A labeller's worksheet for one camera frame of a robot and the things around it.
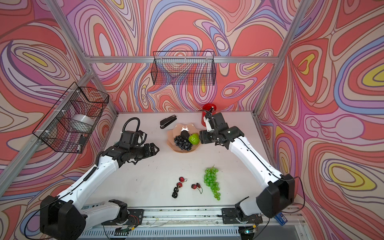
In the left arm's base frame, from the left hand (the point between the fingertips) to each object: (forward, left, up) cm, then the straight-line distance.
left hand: (156, 149), depth 81 cm
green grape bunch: (-12, -30, -11) cm, 34 cm away
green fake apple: (+12, -21, -6) cm, 25 cm away
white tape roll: (+4, +32, +18) cm, 37 cm away
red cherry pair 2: (-16, -23, -14) cm, 31 cm away
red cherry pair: (-12, -14, -14) cm, 23 cm away
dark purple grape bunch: (+10, -14, -9) cm, 19 cm away
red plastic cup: (+37, -30, -4) cm, 48 cm away
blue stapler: (-31, -64, -13) cm, 72 cm away
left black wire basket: (+4, +38, +18) cm, 43 cm away
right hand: (+3, -28, +5) cm, 28 cm away
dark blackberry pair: (-20, -10, -13) cm, 26 cm away
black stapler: (+33, -2, -13) cm, 36 cm away
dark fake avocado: (+17, -15, -9) cm, 25 cm away
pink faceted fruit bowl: (+23, -8, -12) cm, 27 cm away
